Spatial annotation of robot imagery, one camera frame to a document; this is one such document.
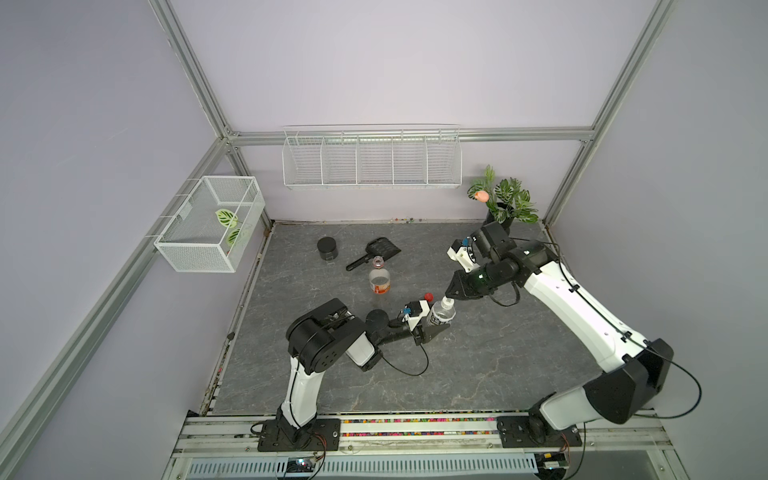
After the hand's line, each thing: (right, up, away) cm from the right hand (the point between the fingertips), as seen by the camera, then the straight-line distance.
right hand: (449, 292), depth 75 cm
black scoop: (-19, +12, +34) cm, 40 cm away
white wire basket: (-65, +16, +6) cm, 67 cm away
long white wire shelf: (-22, +42, +25) cm, 54 cm away
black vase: (+25, +20, +27) cm, 41 cm away
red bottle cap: (-3, -5, +23) cm, 24 cm away
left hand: (0, -8, +5) cm, 9 cm away
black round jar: (-39, +12, +33) cm, 53 cm away
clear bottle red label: (-19, +2, +15) cm, 24 cm away
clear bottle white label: (-2, -6, +1) cm, 7 cm away
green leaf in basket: (-59, +20, +4) cm, 62 cm away
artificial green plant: (+19, +27, +13) cm, 35 cm away
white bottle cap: (-1, -3, -1) cm, 3 cm away
